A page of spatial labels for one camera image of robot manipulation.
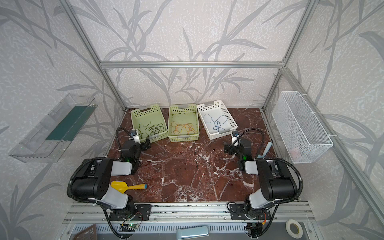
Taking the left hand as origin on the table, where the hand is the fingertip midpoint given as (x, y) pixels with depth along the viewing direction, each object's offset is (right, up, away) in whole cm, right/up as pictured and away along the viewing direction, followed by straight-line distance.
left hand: (143, 131), depth 93 cm
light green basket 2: (+23, +5, +19) cm, 30 cm away
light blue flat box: (+32, -42, -29) cm, 60 cm away
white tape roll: (+81, -44, -24) cm, 95 cm away
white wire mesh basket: (+79, 0, -32) cm, 86 cm away
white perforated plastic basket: (+48, +8, +20) cm, 52 cm away
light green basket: (-2, +6, +19) cm, 20 cm away
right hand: (+57, -3, +2) cm, 57 cm away
